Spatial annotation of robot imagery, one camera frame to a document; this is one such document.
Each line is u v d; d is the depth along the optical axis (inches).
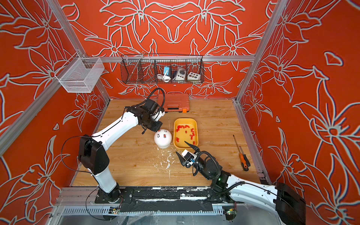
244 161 32.7
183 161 25.4
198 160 23.1
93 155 18.2
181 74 35.7
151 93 36.9
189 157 22.4
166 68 33.0
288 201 16.8
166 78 33.7
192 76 37.2
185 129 39.5
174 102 44.7
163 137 33.5
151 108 26.8
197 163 24.9
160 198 28.7
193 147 25.9
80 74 35.5
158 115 27.8
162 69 39.5
